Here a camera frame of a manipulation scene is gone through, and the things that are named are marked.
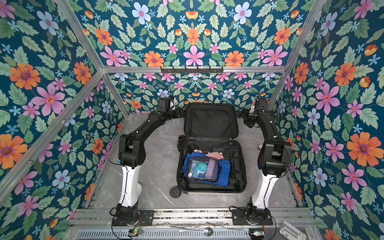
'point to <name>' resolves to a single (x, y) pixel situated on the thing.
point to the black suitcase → (211, 127)
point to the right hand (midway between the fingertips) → (241, 115)
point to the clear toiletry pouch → (202, 169)
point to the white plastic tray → (291, 232)
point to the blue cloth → (224, 166)
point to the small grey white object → (259, 147)
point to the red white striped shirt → (217, 155)
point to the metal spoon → (208, 231)
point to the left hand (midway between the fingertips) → (183, 106)
